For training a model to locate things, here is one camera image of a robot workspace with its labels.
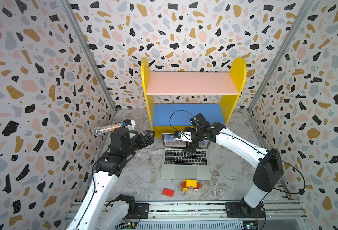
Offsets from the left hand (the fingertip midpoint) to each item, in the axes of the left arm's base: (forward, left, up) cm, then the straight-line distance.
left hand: (150, 134), depth 71 cm
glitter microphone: (+7, +31, -6) cm, 32 cm away
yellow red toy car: (-17, -21, -23) cm, 35 cm away
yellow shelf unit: (+52, -11, -21) cm, 57 cm away
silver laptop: (-4, -14, -29) cm, 32 cm away
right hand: (+3, -17, -12) cm, 21 cm away
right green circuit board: (-35, -50, -30) cm, 68 cm away
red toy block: (-20, -8, -28) cm, 35 cm away
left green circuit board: (-33, +12, -28) cm, 45 cm away
